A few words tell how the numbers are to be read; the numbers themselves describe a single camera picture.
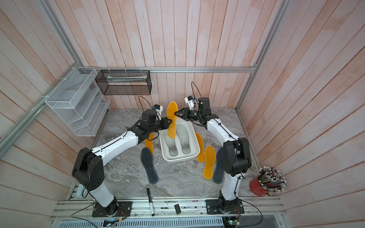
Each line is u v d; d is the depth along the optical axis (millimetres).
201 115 713
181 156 925
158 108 775
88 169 451
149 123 655
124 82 1042
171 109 841
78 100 726
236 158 514
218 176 842
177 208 746
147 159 903
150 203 748
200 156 925
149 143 957
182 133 1032
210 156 925
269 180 662
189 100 802
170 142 995
